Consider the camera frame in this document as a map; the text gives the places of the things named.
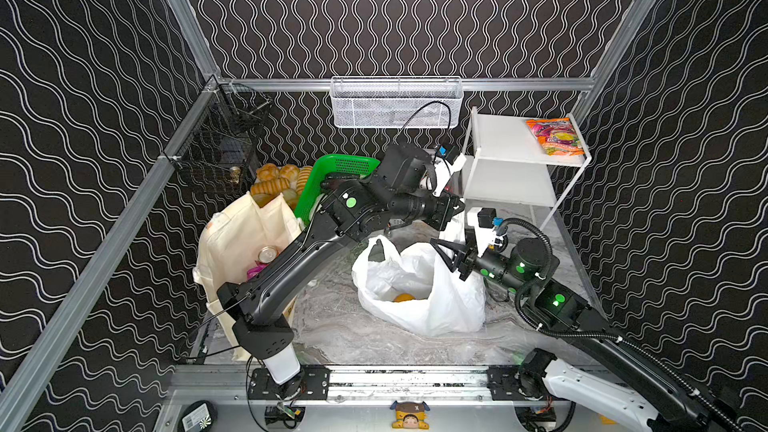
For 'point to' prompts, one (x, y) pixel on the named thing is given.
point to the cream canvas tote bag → (228, 241)
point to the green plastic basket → (324, 166)
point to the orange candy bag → (558, 136)
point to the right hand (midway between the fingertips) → (437, 235)
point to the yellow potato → (404, 297)
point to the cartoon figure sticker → (410, 415)
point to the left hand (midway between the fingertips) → (473, 204)
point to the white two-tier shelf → (532, 159)
